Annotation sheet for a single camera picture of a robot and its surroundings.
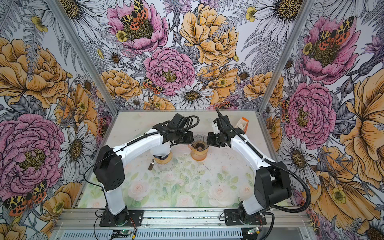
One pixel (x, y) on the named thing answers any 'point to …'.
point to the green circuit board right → (252, 230)
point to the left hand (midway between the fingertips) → (191, 144)
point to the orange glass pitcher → (198, 155)
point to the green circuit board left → (125, 232)
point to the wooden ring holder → (164, 161)
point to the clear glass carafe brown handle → (162, 167)
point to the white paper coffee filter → (161, 150)
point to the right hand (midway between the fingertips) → (208, 146)
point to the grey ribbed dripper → (200, 142)
